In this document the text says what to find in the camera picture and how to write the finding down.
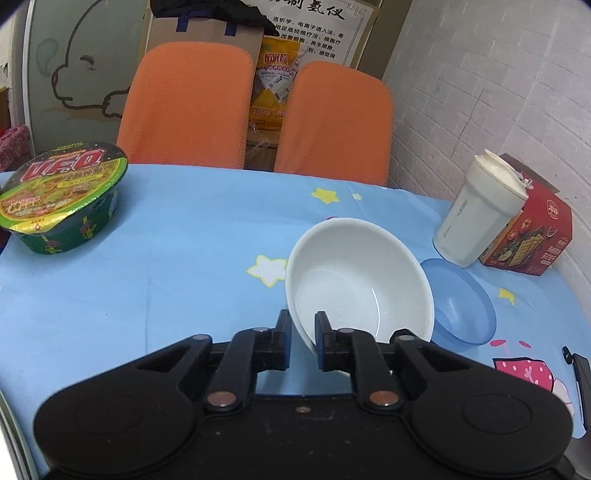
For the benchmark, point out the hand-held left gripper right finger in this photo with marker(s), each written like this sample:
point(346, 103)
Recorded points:
point(325, 346)

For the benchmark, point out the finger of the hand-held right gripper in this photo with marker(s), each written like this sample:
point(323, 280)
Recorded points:
point(581, 383)

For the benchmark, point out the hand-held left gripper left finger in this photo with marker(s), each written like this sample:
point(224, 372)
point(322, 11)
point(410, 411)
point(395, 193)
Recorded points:
point(287, 341)

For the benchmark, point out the plain white ceramic bowl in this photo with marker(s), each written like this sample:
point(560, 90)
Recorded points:
point(351, 277)

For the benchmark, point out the blue cartoon printed tablecloth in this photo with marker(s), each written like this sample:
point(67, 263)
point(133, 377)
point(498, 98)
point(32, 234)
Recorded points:
point(184, 277)

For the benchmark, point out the blue translucent plastic bowl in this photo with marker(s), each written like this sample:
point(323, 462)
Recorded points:
point(466, 314)

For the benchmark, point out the red cracker box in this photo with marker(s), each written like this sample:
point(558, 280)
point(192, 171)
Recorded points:
point(540, 230)

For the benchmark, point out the white tumbler with lid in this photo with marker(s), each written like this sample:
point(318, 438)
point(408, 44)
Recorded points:
point(471, 217)

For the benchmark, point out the orange chair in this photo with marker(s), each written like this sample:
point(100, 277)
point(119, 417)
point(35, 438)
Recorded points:
point(337, 129)
point(184, 106)

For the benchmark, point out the yellow printed bag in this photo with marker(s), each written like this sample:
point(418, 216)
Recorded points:
point(272, 92)

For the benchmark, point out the green instant noodle bowl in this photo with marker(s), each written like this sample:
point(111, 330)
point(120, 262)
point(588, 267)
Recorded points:
point(60, 221)

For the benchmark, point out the brown cardboard box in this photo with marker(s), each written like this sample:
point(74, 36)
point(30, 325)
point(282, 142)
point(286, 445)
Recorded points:
point(207, 30)

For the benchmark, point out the pink floral cloth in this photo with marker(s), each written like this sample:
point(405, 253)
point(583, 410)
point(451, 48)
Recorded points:
point(14, 147)

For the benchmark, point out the white text wall poster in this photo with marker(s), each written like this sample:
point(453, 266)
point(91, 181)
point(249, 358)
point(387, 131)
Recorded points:
point(332, 32)

